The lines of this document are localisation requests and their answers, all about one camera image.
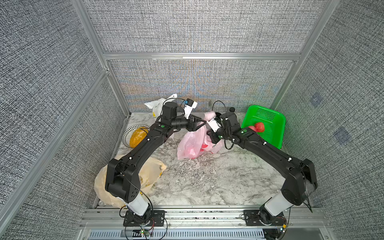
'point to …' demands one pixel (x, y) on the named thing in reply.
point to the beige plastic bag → (150, 170)
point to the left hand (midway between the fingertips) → (205, 119)
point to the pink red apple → (253, 128)
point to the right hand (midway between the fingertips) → (207, 128)
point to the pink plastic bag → (193, 144)
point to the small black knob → (232, 109)
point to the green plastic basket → (274, 123)
